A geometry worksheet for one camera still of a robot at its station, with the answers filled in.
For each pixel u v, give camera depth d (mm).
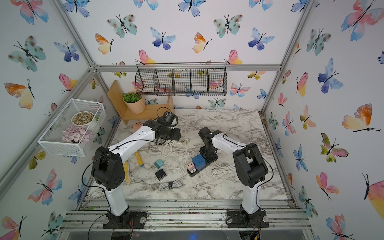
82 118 710
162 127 664
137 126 1100
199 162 845
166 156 956
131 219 725
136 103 1016
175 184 815
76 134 623
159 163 910
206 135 734
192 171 866
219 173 871
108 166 495
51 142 611
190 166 845
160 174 875
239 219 727
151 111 1190
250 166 500
